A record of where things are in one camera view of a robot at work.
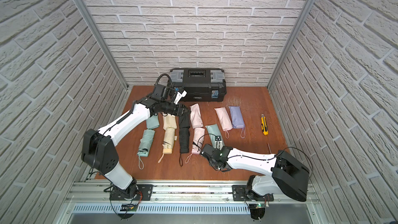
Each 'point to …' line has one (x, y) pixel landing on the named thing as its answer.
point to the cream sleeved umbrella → (169, 138)
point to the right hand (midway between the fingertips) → (218, 158)
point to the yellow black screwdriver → (269, 148)
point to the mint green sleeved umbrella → (213, 130)
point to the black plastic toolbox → (200, 84)
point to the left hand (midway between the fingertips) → (191, 110)
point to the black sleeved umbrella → (184, 135)
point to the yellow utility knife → (264, 126)
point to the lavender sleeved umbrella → (236, 116)
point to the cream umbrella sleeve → (169, 121)
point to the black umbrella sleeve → (184, 120)
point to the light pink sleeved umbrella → (225, 120)
